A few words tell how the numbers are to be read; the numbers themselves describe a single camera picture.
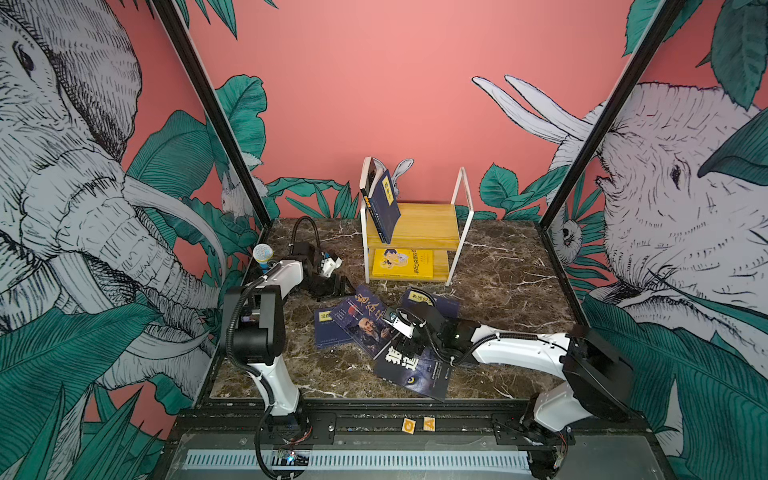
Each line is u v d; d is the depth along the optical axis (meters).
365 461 0.70
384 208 0.84
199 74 0.79
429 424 0.75
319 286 0.82
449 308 0.97
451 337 0.62
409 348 0.74
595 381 0.44
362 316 0.92
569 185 1.07
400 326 0.72
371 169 0.79
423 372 0.82
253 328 0.49
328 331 0.90
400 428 0.74
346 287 0.87
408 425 0.73
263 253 0.79
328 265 0.89
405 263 1.02
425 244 0.89
